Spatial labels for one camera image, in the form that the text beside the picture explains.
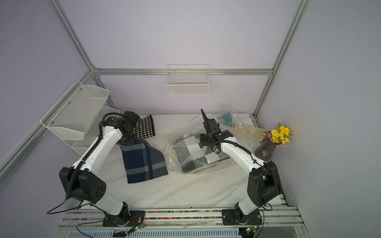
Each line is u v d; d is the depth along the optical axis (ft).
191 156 2.63
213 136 2.09
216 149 2.25
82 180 1.42
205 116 2.30
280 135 2.50
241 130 3.62
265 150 2.88
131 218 2.39
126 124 1.87
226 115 3.66
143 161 2.84
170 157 3.06
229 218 2.40
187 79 3.12
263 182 1.42
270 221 2.40
